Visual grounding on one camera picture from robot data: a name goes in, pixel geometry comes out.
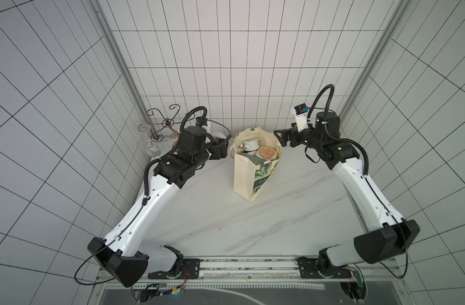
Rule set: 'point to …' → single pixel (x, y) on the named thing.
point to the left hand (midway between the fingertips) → (217, 147)
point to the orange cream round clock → (267, 152)
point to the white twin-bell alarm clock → (249, 144)
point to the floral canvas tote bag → (249, 178)
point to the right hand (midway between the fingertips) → (287, 124)
